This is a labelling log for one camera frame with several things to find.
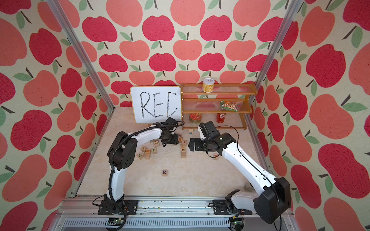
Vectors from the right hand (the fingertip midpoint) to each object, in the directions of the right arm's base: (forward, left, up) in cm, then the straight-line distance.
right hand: (196, 147), depth 79 cm
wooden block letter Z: (+8, +27, -13) cm, 31 cm away
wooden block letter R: (-11, +18, -14) cm, 25 cm away
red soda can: (+31, -16, -8) cm, 36 cm away
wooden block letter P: (+3, +27, -14) cm, 30 cm away
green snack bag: (+32, -20, +4) cm, 38 cm away
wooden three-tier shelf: (+51, +5, -10) cm, 52 cm away
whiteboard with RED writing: (+30, +32, +3) cm, 44 cm away
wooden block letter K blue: (+21, +5, -14) cm, 26 cm away
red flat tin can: (+32, +2, -11) cm, 34 cm away
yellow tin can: (+34, -4, +18) cm, 39 cm away
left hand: (+10, +14, -15) cm, 23 cm away
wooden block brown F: (+12, +9, -14) cm, 20 cm away
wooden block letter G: (+4, +9, -16) cm, 18 cm away
